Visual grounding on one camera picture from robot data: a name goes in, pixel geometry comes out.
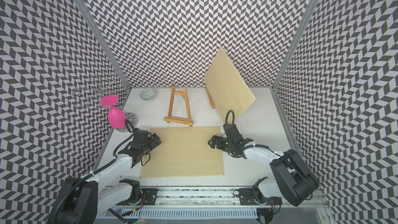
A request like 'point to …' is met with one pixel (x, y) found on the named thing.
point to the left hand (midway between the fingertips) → (154, 143)
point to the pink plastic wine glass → (116, 117)
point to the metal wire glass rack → (101, 85)
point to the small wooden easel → (211, 102)
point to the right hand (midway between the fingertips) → (214, 147)
